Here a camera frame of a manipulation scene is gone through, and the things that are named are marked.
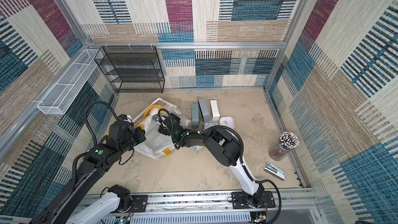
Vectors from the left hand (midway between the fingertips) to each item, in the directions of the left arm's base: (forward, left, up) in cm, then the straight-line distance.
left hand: (146, 130), depth 76 cm
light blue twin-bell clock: (-3, -23, -14) cm, 27 cm away
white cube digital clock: (+22, -36, -14) cm, 44 cm away
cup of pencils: (-6, -67, -2) cm, 67 cm away
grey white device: (+21, -29, -10) cm, 37 cm away
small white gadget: (+14, -31, -17) cm, 38 cm away
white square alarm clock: (+16, -43, -16) cm, 49 cm away
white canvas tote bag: (+1, -1, -17) cm, 17 cm away
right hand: (+16, -7, -13) cm, 21 cm away
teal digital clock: (+16, -23, -9) cm, 29 cm away
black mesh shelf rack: (+50, +21, -1) cm, 54 cm away
